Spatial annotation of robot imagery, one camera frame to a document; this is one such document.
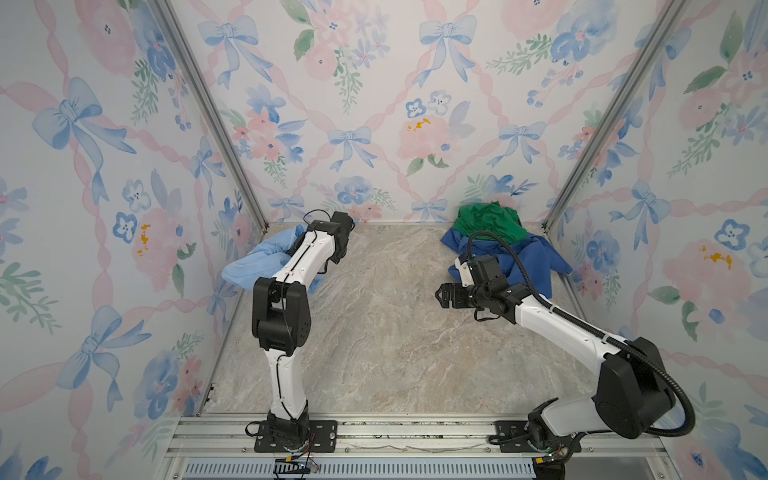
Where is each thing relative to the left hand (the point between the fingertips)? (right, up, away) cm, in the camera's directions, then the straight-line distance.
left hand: (289, 251), depth 86 cm
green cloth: (+66, +13, +23) cm, 71 cm away
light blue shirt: (-5, -3, -5) cm, 8 cm away
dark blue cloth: (+80, -3, +14) cm, 81 cm away
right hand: (+46, -11, +1) cm, 48 cm away
